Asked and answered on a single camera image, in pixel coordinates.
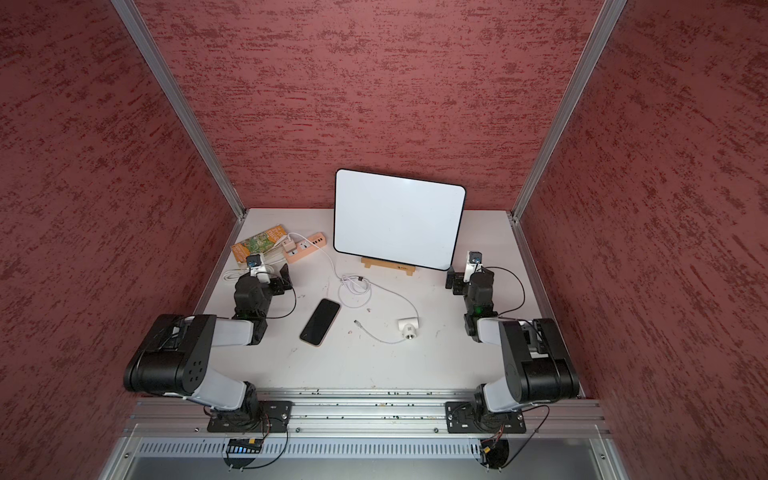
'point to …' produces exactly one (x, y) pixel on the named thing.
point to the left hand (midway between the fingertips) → (272, 270)
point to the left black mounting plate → (261, 417)
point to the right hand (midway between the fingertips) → (465, 269)
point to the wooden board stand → (368, 262)
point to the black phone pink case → (320, 322)
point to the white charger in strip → (289, 245)
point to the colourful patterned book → (258, 243)
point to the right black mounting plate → (464, 417)
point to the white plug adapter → (408, 327)
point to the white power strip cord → (229, 275)
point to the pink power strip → (306, 246)
